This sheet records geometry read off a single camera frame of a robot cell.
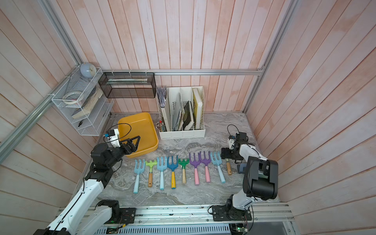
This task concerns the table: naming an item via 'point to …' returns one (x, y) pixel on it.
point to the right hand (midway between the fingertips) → (229, 153)
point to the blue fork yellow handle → (173, 167)
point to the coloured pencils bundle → (160, 126)
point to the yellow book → (198, 108)
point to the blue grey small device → (242, 168)
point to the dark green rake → (183, 161)
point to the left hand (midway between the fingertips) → (136, 139)
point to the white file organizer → (180, 112)
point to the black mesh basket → (128, 85)
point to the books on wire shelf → (96, 95)
